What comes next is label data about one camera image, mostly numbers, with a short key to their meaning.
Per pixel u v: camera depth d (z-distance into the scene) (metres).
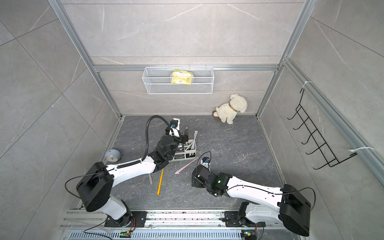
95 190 0.44
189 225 0.73
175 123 0.67
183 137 0.78
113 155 0.89
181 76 0.88
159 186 0.84
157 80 1.01
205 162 0.73
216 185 0.58
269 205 0.44
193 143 0.90
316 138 0.67
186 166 0.92
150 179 0.86
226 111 1.09
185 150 0.88
